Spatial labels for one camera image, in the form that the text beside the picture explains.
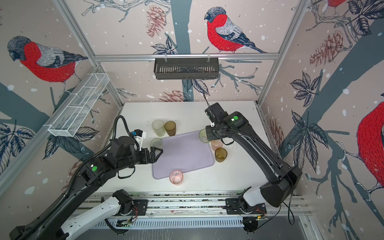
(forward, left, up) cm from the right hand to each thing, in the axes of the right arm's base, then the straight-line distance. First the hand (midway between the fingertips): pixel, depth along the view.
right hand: (208, 135), depth 74 cm
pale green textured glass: (+7, +34, -20) cm, 40 cm away
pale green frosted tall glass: (+17, +34, -17) cm, 42 cm away
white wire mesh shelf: (+11, +70, +10) cm, 71 cm away
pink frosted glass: (+8, -6, -22) cm, 24 cm away
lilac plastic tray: (+2, +14, -23) cm, 27 cm away
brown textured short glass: (+1, -8, -21) cm, 23 cm away
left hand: (-11, +25, +2) cm, 27 cm away
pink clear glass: (-14, +18, -23) cm, 32 cm away
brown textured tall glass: (+17, +25, -16) cm, 35 cm away
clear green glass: (+17, +4, -27) cm, 32 cm away
